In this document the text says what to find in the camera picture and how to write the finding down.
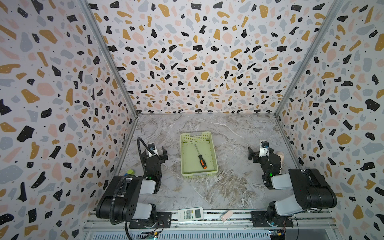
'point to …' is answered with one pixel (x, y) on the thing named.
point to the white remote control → (189, 214)
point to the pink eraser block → (224, 217)
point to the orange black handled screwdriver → (202, 161)
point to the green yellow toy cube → (130, 172)
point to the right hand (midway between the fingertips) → (259, 146)
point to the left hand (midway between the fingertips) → (155, 148)
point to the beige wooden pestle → (281, 156)
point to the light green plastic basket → (198, 154)
